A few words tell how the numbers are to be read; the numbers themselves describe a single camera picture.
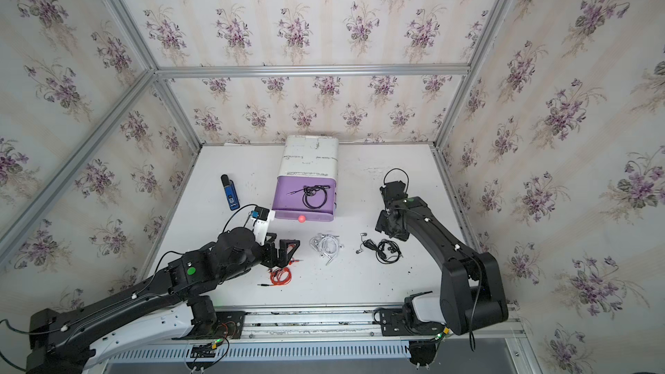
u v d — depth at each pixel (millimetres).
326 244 881
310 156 863
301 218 770
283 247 624
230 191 1031
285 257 625
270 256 611
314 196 842
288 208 827
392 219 621
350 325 747
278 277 819
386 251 881
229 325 730
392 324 729
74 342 407
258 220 609
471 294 411
